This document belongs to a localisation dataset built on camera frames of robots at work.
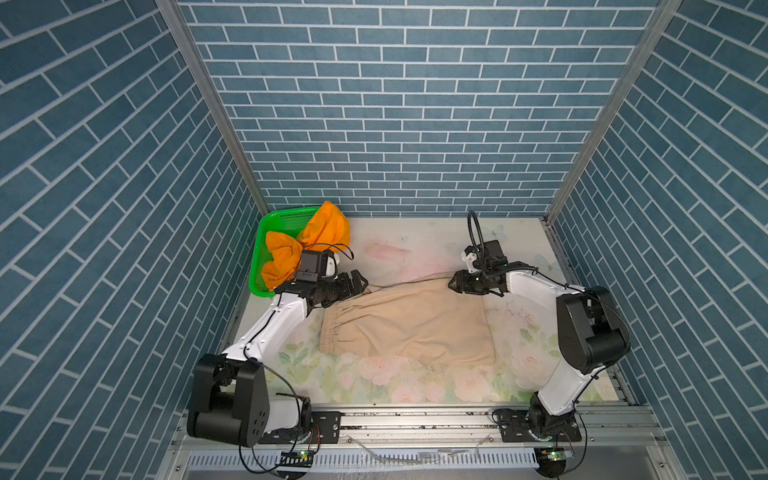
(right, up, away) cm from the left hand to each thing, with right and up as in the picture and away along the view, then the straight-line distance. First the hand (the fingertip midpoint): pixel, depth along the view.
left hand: (357, 286), depth 86 cm
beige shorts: (+20, -12, +5) cm, 24 cm away
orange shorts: (-11, +17, +13) cm, 24 cm away
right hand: (+30, 0, +10) cm, 31 cm away
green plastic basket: (-28, +21, +23) cm, 41 cm away
